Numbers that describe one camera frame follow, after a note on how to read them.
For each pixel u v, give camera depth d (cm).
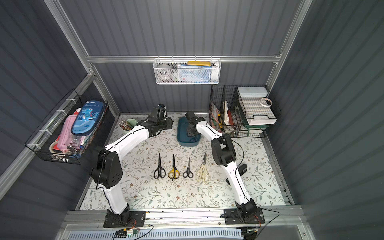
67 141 68
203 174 88
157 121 71
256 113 93
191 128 81
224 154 65
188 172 89
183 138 105
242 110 99
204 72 86
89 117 70
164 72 84
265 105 99
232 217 73
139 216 74
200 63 89
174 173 88
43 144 62
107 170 48
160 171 89
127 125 92
